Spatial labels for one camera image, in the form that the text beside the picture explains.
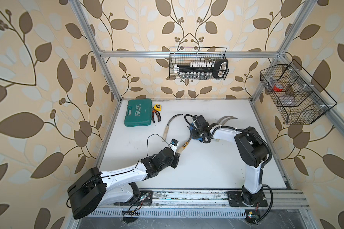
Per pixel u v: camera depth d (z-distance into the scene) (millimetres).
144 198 736
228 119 1087
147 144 707
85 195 415
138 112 1058
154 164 629
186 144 889
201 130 773
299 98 730
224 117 1098
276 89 825
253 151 515
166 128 1019
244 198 662
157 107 1123
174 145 724
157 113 1113
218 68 843
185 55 912
